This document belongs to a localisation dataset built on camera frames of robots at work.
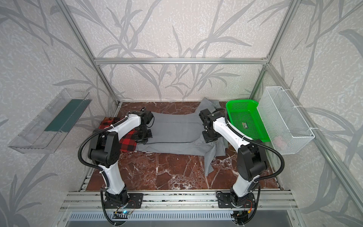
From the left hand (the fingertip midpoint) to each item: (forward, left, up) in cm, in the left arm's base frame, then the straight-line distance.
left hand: (148, 138), depth 91 cm
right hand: (0, -41, +5) cm, 41 cm away
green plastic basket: (+24, -71, -6) cm, 75 cm away
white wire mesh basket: (-10, -70, +30) cm, 77 cm away
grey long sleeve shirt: (+8, -21, -5) cm, 23 cm away
